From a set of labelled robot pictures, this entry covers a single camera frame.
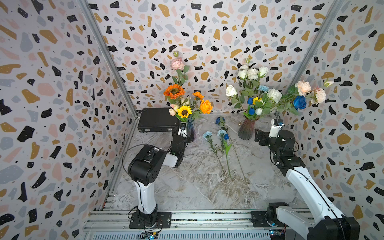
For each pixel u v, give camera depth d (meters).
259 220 0.73
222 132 1.06
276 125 0.67
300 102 0.66
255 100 0.88
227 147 1.00
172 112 0.82
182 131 0.81
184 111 0.80
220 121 1.10
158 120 1.17
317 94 0.66
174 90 0.72
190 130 0.90
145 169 0.51
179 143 0.75
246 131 1.03
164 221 0.73
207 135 1.03
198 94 0.90
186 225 0.73
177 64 0.82
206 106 0.75
